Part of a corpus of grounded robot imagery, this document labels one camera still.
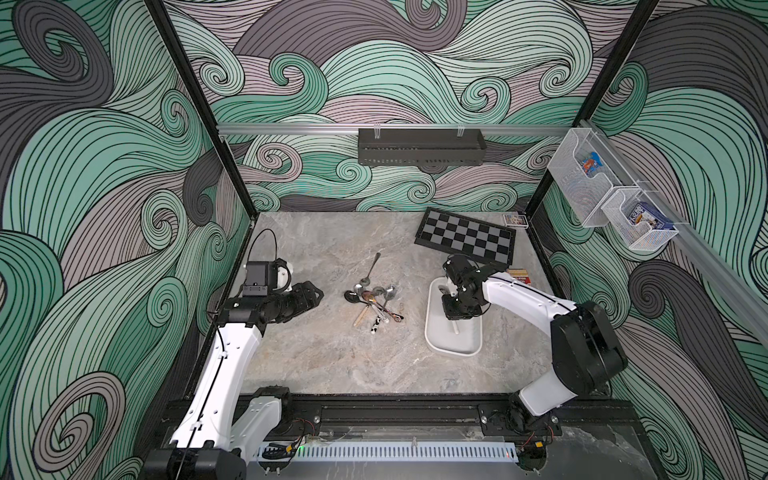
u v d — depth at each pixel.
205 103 0.88
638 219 0.68
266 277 0.59
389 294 0.96
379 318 0.90
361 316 0.92
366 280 1.00
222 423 0.39
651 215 0.65
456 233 1.10
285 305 0.63
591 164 0.83
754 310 0.50
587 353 0.44
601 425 0.74
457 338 0.85
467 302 0.76
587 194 0.81
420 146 0.95
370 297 0.95
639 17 0.71
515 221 1.17
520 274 1.00
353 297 0.94
